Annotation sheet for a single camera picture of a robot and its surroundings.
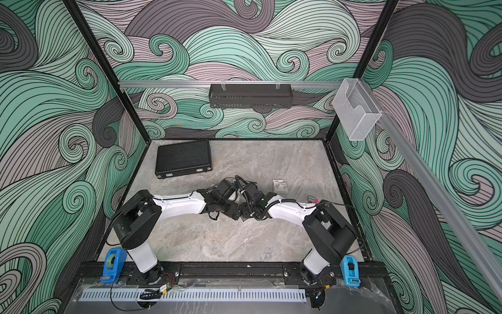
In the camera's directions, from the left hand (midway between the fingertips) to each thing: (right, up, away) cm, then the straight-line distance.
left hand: (236, 206), depth 89 cm
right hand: (+4, -3, -2) cm, 5 cm away
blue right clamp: (+44, -18, -18) cm, 51 cm away
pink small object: (+36, +3, +1) cm, 36 cm away
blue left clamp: (-46, -17, -17) cm, 51 cm away
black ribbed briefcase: (-34, +21, +14) cm, 42 cm away
